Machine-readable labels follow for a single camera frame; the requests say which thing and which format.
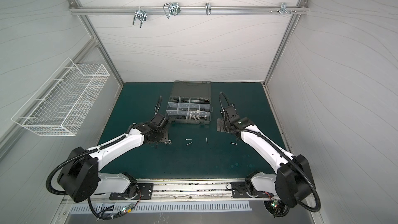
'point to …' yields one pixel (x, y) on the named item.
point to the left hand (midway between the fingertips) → (167, 134)
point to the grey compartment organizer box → (189, 102)
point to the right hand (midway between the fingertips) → (230, 120)
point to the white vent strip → (205, 206)
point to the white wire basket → (62, 106)
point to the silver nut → (169, 141)
